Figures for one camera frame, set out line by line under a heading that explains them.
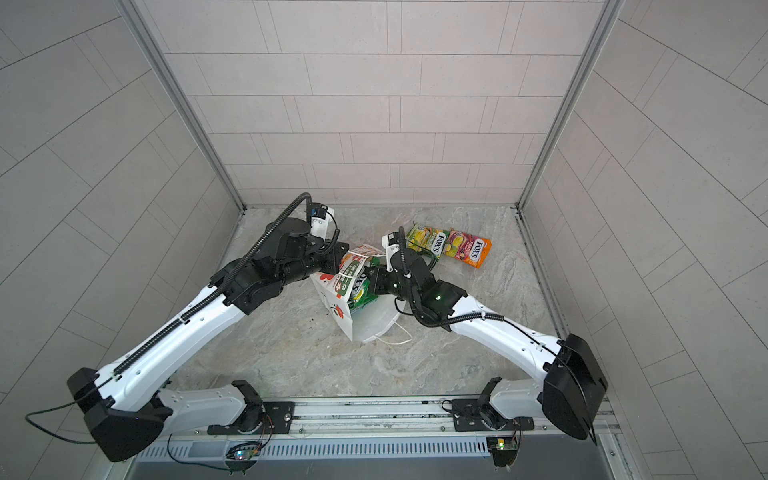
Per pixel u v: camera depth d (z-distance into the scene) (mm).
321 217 587
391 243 665
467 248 998
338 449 1051
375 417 723
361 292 712
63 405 360
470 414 710
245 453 640
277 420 707
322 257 579
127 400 369
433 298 550
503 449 680
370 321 817
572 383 388
